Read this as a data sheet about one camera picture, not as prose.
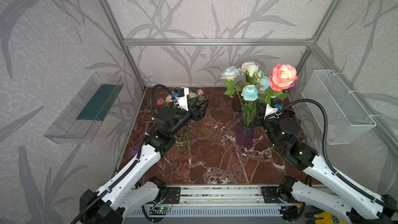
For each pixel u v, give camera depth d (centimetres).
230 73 66
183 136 94
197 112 59
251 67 68
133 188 45
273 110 53
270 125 55
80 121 64
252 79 69
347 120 60
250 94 65
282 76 44
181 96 58
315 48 93
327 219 66
